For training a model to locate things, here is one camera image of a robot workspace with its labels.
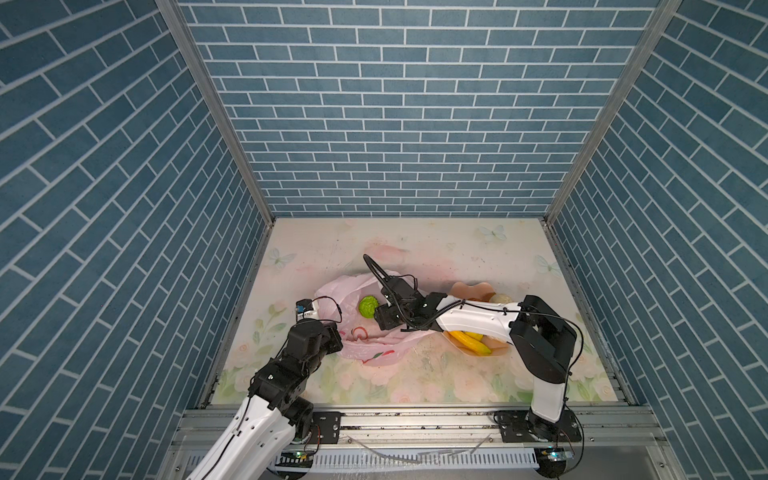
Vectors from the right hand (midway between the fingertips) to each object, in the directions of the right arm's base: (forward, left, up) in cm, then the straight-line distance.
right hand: (378, 311), depth 88 cm
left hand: (-8, +9, +5) cm, 13 cm away
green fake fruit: (+1, +3, 0) cm, 4 cm away
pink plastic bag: (-4, +9, +12) cm, 15 cm away
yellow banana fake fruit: (-7, -28, -1) cm, 28 cm away
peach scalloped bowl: (+10, -31, -3) cm, 33 cm away
